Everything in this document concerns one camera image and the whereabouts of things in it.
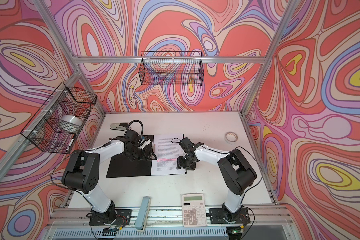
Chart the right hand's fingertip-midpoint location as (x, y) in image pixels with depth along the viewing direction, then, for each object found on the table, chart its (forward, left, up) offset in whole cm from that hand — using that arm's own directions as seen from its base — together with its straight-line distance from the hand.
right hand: (182, 171), depth 89 cm
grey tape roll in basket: (+16, +55, +32) cm, 65 cm away
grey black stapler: (+34, +45, +4) cm, 57 cm away
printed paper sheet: (+16, +10, 0) cm, 19 cm away
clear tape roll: (+24, -35, -1) cm, 43 cm away
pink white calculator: (-21, -5, +1) cm, 22 cm away
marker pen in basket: (+3, +55, +26) cm, 60 cm away
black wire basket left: (+12, +63, +30) cm, 71 cm away
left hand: (+8, +19, +4) cm, 21 cm away
